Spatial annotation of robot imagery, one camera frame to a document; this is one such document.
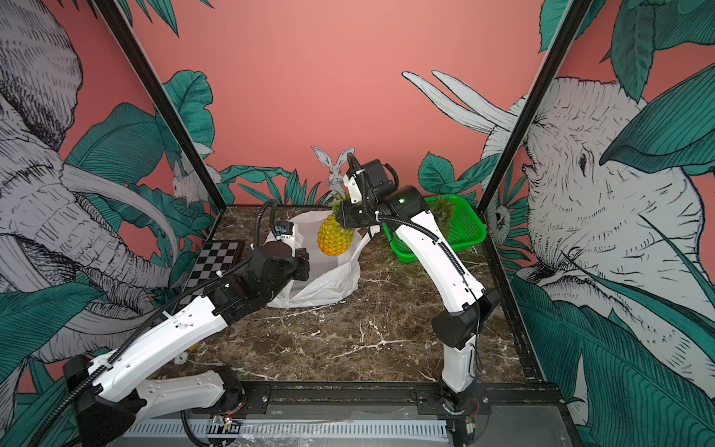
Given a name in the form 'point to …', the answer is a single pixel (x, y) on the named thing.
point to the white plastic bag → (333, 279)
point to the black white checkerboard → (214, 258)
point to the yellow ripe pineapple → (332, 237)
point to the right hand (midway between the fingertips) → (336, 212)
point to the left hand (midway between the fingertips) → (307, 247)
